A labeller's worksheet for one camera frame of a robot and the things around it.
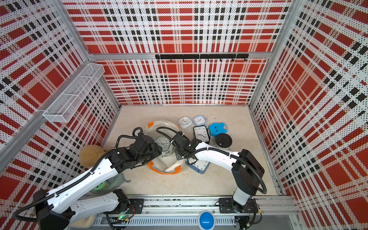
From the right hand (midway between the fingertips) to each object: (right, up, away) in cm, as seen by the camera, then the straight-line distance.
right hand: (184, 152), depth 84 cm
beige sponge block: (-45, -29, -18) cm, 56 cm away
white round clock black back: (+26, +6, +10) cm, 28 cm away
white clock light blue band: (-1, +17, +24) cm, 29 cm away
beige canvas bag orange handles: (-9, -8, +7) cm, 14 cm away
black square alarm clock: (+12, +10, +17) cm, 23 cm away
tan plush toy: (-48, +2, -12) cm, 49 cm away
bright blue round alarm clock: (+22, +13, +18) cm, 31 cm away
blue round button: (+12, -30, -15) cm, 35 cm away
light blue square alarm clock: (+10, +19, +24) cm, 32 cm away
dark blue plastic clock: (+10, -9, +2) cm, 14 cm away
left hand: (-12, +3, -8) cm, 14 cm away
